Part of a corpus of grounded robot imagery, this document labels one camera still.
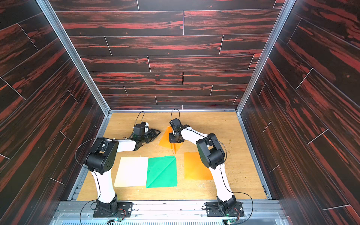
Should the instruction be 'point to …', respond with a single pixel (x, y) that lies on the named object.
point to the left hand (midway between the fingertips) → (161, 132)
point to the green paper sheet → (161, 172)
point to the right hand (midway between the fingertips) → (174, 138)
